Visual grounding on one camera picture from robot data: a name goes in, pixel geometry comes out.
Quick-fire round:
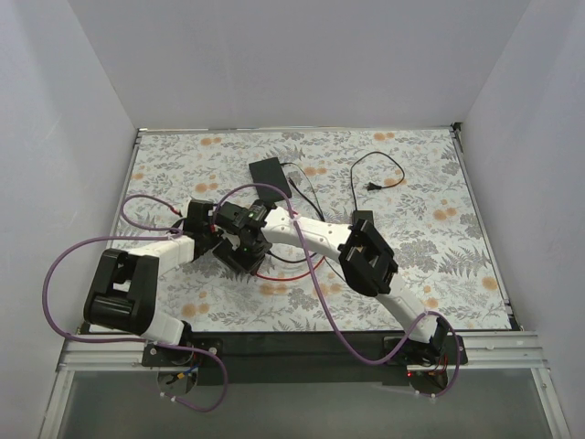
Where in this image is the black network switch with ports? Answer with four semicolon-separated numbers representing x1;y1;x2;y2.
213;240;265;275

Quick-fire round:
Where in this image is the red ethernet cable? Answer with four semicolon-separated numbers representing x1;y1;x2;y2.
253;258;328;283

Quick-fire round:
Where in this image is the black rectangular box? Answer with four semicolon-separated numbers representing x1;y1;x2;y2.
249;157;292;203

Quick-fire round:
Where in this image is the black cable with plug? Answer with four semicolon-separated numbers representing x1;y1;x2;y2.
267;161;362;280

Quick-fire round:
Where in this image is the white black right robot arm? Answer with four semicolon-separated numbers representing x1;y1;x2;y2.
213;200;462;366

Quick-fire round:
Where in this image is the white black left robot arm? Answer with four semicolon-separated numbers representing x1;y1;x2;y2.
83;199;221;346

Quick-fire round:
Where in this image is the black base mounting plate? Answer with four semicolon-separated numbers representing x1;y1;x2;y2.
142;331;468;386

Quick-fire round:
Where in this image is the black power adapter brick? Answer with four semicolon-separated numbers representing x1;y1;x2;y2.
351;209;374;224

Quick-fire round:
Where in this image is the floral patterned table mat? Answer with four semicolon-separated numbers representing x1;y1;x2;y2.
116;129;511;332

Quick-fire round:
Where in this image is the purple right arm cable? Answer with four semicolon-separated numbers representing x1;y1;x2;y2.
218;183;463;400

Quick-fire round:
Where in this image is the black power cord with prongs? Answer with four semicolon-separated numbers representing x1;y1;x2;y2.
350;151;407;211

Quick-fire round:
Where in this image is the aluminium frame rail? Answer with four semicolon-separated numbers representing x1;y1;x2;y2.
57;331;548;371

